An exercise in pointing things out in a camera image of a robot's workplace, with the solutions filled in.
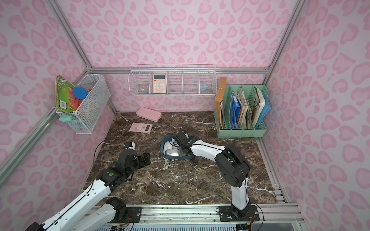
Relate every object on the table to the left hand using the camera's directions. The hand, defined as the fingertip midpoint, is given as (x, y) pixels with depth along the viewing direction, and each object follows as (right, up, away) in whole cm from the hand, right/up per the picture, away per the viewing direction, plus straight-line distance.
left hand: (143, 154), depth 82 cm
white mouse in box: (+15, -1, +12) cm, 19 cm away
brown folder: (+45, +38, +4) cm, 59 cm away
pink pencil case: (-7, +25, +36) cm, 44 cm away
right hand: (+25, +1, +13) cm, 28 cm away
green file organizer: (+60, +24, +13) cm, 66 cm away
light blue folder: (+74, +27, +9) cm, 79 cm away
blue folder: (+56, +26, +12) cm, 63 cm away
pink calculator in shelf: (+6, +43, +13) cm, 46 cm away
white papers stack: (+69, +30, +9) cm, 76 cm away
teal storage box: (+10, +4, +17) cm, 20 cm away
